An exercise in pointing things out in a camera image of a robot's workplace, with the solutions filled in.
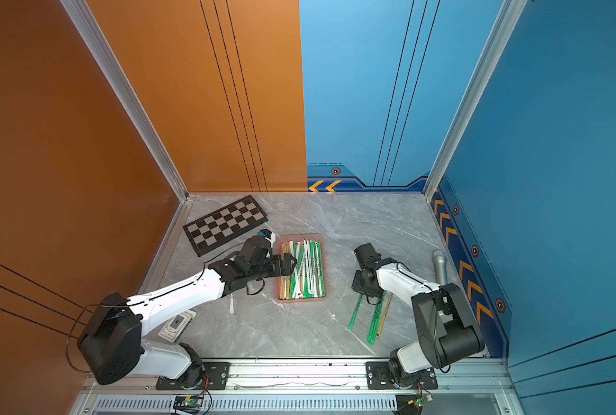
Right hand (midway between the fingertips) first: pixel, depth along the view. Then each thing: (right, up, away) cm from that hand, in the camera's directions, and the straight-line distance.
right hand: (360, 288), depth 91 cm
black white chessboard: (-54, +22, +14) cm, 60 cm away
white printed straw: (-45, -4, -4) cm, 45 cm away
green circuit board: (-50, -26, -20) cm, 60 cm away
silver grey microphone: (+30, +10, +3) cm, 31 cm away
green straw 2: (+2, -10, -10) cm, 15 cm away
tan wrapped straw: (+7, -8, -7) cm, 12 cm away
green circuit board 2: (+13, -24, -22) cm, 35 cm away
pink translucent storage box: (-19, +2, 0) cm, 19 cm away
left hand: (-25, +11, -7) cm, 28 cm away
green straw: (-3, -8, -7) cm, 11 cm away
